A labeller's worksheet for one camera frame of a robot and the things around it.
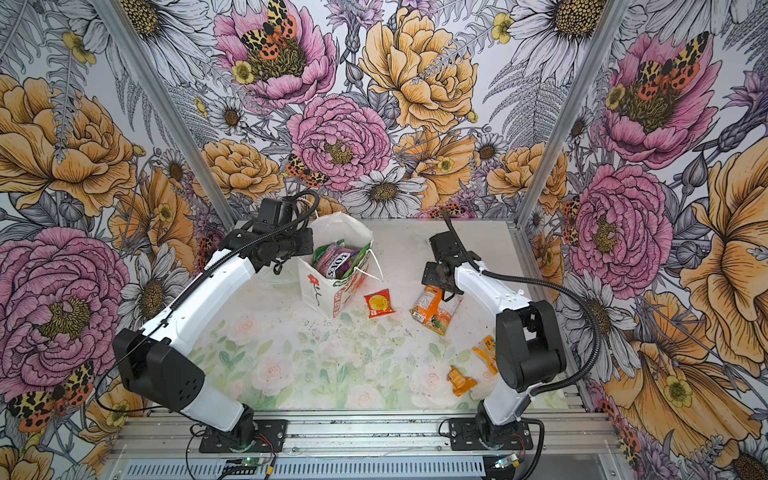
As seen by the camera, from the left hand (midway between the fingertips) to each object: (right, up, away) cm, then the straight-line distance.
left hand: (306, 249), depth 82 cm
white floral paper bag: (+4, -12, 0) cm, 13 cm away
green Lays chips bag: (+14, -2, +3) cm, 15 cm away
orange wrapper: (+50, -29, +5) cm, 58 cm away
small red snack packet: (+19, -17, +15) cm, 30 cm away
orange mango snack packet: (+35, -19, +12) cm, 41 cm away
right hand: (+38, -12, +9) cm, 40 cm away
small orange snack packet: (+41, -36, -1) cm, 55 cm away
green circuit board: (-12, -51, -11) cm, 54 cm away
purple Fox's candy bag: (+7, -3, 0) cm, 8 cm away
